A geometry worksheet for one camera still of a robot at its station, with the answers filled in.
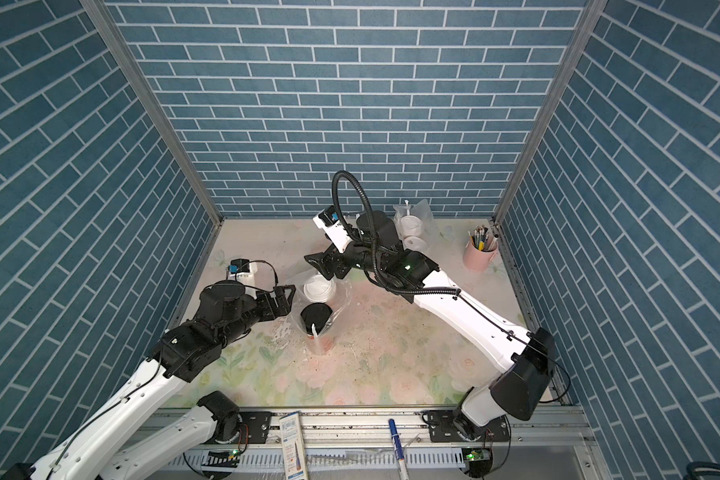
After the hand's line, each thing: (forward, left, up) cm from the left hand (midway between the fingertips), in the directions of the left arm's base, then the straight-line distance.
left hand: (290, 292), depth 72 cm
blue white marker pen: (-34, -28, -22) cm, 49 cm away
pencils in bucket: (+25, -56, -8) cm, 62 cm away
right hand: (+5, -8, +11) cm, 15 cm away
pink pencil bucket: (+23, -56, -16) cm, 62 cm away
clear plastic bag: (+2, -12, -8) cm, 14 cm away
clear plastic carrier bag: (+33, -36, -2) cm, 48 cm away
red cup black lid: (-3, -6, -5) cm, 9 cm away
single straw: (-9, -7, -3) cm, 11 cm away
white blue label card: (-29, -2, -23) cm, 37 cm away
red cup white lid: (+5, -5, -6) cm, 10 cm away
